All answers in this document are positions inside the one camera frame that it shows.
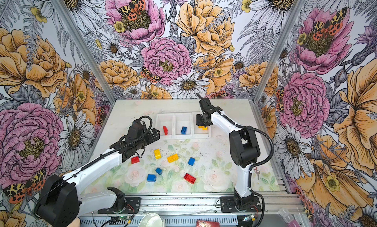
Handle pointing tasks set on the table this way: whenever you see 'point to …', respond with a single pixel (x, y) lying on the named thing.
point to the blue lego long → (183, 130)
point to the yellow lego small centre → (157, 153)
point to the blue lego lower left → (151, 178)
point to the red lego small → (135, 159)
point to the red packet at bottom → (207, 223)
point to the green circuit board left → (121, 217)
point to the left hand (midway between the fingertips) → (153, 138)
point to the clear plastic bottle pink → (288, 218)
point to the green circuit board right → (248, 217)
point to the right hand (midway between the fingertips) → (200, 125)
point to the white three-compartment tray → (180, 126)
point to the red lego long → (189, 178)
